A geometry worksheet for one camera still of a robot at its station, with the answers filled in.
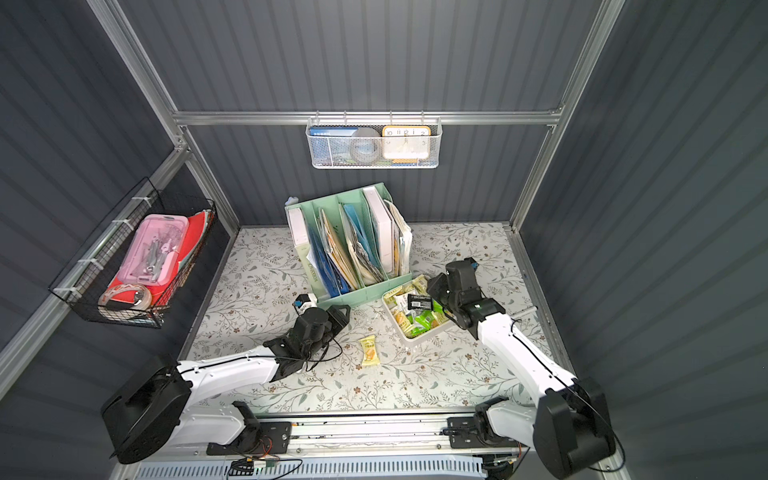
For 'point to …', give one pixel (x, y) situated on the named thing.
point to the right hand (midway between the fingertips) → (436, 280)
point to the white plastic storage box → (414, 311)
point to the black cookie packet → (420, 302)
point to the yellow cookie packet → (370, 355)
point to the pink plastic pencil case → (152, 255)
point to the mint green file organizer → (350, 242)
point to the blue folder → (334, 281)
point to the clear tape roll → (143, 303)
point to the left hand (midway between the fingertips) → (347, 310)
